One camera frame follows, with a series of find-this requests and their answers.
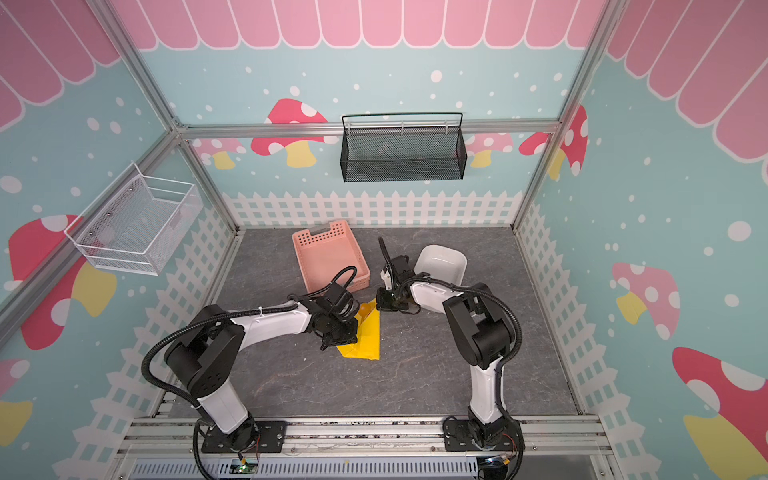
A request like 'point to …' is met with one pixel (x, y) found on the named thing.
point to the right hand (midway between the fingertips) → (376, 303)
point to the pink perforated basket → (322, 255)
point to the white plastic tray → (442, 263)
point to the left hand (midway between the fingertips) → (356, 345)
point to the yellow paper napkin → (368, 343)
